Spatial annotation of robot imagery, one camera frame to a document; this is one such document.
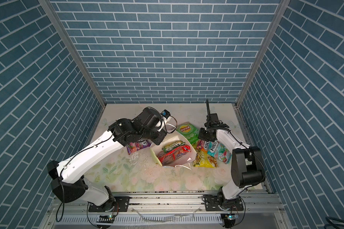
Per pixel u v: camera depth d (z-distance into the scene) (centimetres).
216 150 91
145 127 49
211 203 74
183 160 84
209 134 70
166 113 59
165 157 79
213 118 73
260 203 77
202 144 94
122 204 73
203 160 86
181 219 71
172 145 85
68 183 40
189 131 96
